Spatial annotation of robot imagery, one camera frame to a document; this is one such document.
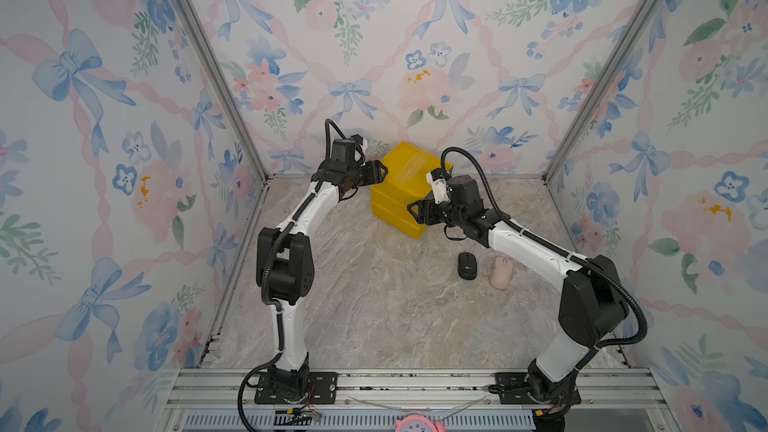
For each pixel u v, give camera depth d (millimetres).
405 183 897
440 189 774
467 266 925
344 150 727
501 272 907
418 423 675
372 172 831
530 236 555
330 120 763
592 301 458
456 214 664
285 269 527
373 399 732
